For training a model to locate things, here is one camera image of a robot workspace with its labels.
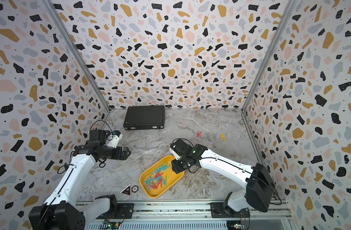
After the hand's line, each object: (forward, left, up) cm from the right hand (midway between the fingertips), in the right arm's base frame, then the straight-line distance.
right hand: (174, 168), depth 77 cm
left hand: (+8, +30, +3) cm, 31 cm away
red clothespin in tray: (0, +10, -11) cm, 15 cm away
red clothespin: (+32, -15, -12) cm, 37 cm away
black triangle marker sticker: (-9, +27, -12) cm, 31 cm away
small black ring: (-8, +23, -12) cm, 27 cm away
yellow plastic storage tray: (-1, +9, -11) cm, 14 cm away
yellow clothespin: (+29, -32, -11) cm, 45 cm away
